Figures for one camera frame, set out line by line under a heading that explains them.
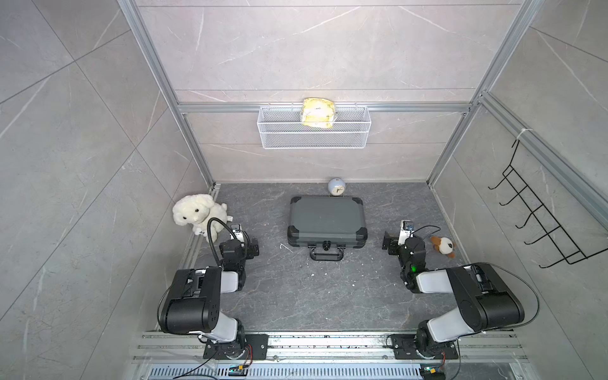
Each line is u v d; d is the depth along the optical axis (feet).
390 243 2.74
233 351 2.21
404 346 2.39
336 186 3.62
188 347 2.45
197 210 2.90
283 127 3.30
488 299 1.47
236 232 2.64
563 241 2.02
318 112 2.82
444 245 3.11
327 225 3.03
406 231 2.61
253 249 2.87
